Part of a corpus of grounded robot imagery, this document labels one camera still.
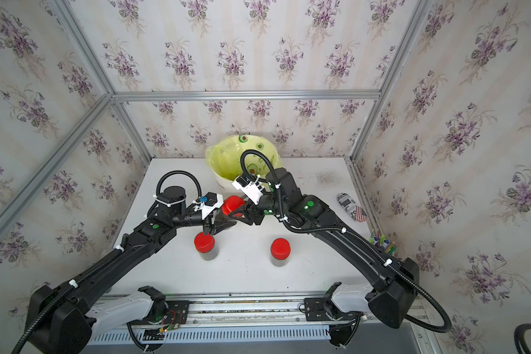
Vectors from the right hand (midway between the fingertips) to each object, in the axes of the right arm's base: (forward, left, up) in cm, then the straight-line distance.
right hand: (240, 206), depth 67 cm
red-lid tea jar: (-6, +13, -17) cm, 22 cm away
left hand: (+1, +3, -6) cm, 7 cm away
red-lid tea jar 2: (-2, +2, +4) cm, 5 cm away
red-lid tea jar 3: (-7, -13, -19) cm, 24 cm away
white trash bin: (+11, +7, -4) cm, 13 cm away
